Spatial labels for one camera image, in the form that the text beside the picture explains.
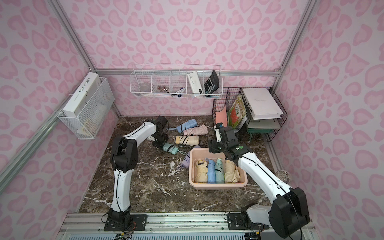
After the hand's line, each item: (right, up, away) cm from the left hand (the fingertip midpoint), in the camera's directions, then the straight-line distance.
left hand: (167, 141), depth 102 cm
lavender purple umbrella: (+13, -13, -10) cm, 21 cm away
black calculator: (+30, +36, -11) cm, 48 cm away
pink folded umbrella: (+20, +7, +3) cm, 22 cm away
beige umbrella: (+23, -15, -17) cm, 33 cm away
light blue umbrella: (+28, -15, -17) cm, 37 cm away
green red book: (+48, +20, 0) cm, 52 cm away
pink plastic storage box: (+24, -7, -11) cm, 28 cm away
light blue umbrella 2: (+16, +13, +8) cm, 22 cm away
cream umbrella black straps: (+15, +1, -5) cm, 16 cm away
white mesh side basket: (-40, +17, -15) cm, 46 cm away
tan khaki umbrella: (+40, -16, -19) cm, 47 cm away
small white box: (+20, +37, -11) cm, 43 cm away
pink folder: (+39, +18, +14) cm, 45 cm away
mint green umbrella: (+33, -18, -19) cm, 42 cm away
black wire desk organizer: (+57, +20, -12) cm, 62 cm away
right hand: (+29, +2, -20) cm, 36 cm away
